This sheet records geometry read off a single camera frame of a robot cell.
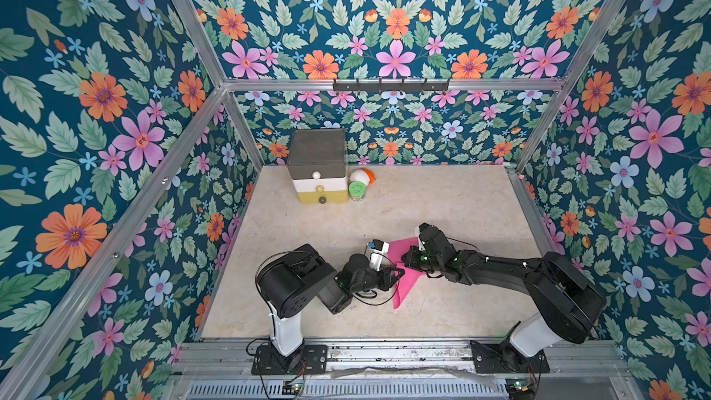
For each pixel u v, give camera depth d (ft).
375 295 2.58
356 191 3.49
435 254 2.27
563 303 1.49
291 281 1.64
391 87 3.08
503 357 2.18
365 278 2.45
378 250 2.68
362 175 3.64
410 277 2.82
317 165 3.05
